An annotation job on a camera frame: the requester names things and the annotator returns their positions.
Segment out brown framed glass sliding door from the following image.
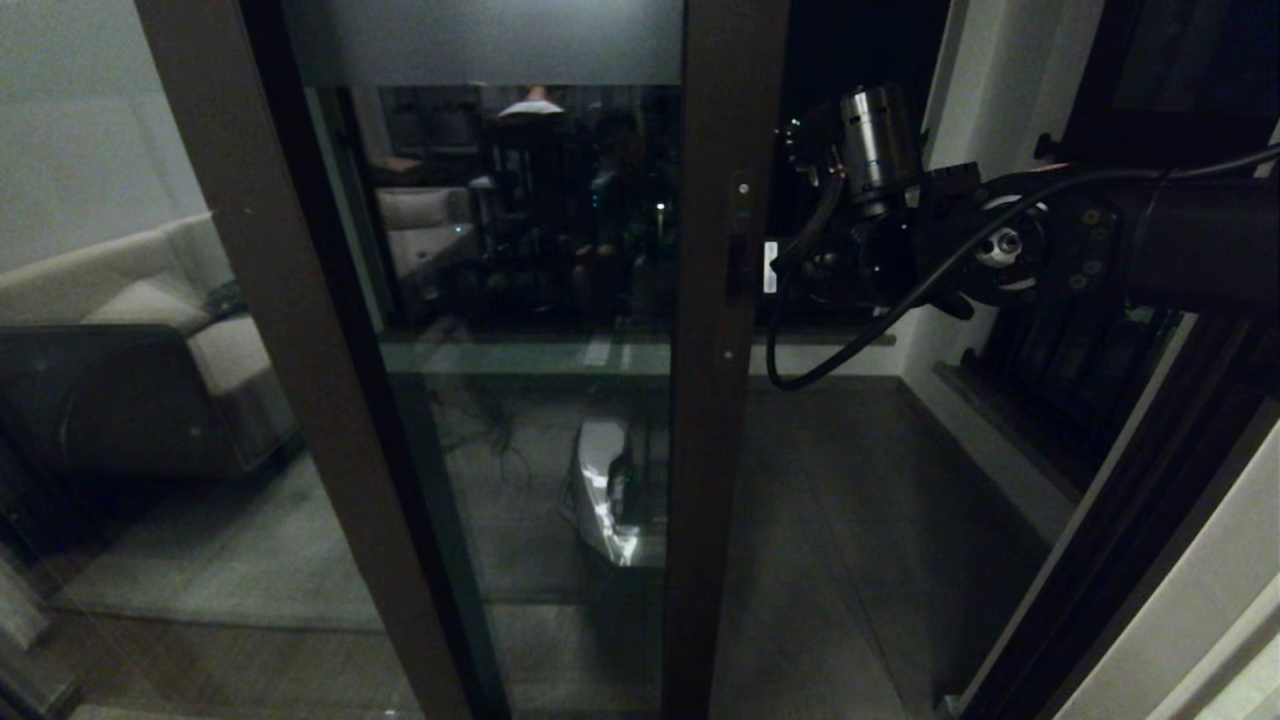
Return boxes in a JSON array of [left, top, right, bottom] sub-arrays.
[[280, 0, 791, 720]]

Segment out brown framed fixed glass panel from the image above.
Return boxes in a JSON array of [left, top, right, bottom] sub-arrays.
[[0, 0, 511, 720]]

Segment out small dark cloth item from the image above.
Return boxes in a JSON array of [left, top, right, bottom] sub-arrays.
[[204, 280, 250, 321]]

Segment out beige sofa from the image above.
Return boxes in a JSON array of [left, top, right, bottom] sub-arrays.
[[0, 215, 298, 481]]

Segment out grey rug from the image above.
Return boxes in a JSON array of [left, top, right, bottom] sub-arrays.
[[45, 450, 386, 633]]

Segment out beige sofa cushion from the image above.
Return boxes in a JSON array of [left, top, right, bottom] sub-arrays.
[[82, 280, 214, 336]]

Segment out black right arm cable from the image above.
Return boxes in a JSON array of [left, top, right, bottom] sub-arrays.
[[765, 145, 1280, 393]]

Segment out dark outer door frame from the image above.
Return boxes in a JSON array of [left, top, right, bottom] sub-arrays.
[[955, 100, 1280, 720]]

